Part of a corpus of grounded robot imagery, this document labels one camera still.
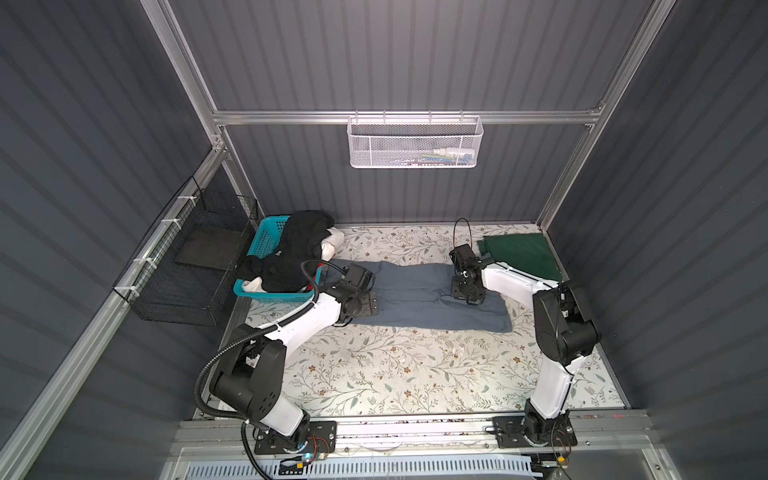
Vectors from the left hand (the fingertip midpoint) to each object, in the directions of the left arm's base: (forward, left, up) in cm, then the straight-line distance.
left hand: (360, 306), depth 90 cm
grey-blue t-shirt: (+7, -20, -6) cm, 22 cm away
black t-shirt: (+14, +26, +2) cm, 30 cm away
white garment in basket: (+18, +9, +8) cm, 22 cm away
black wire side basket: (+1, +41, +21) cm, 46 cm away
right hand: (+5, -34, -4) cm, 35 cm away
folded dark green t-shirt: (+22, -63, -4) cm, 67 cm away
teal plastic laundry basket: (+37, +39, -9) cm, 54 cm away
